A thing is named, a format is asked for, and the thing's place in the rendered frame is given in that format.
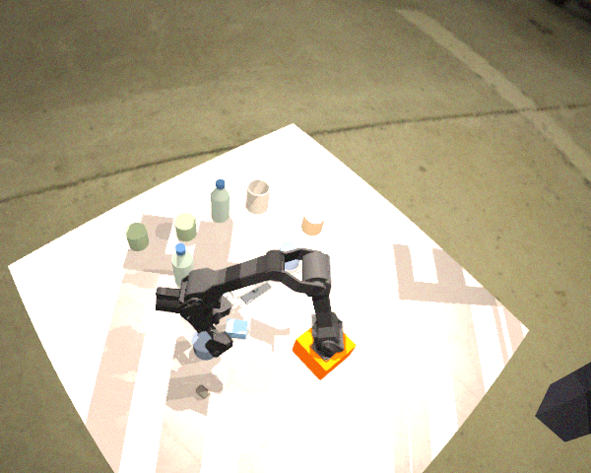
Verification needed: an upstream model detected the light blue block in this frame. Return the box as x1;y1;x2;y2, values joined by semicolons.
226;318;248;340

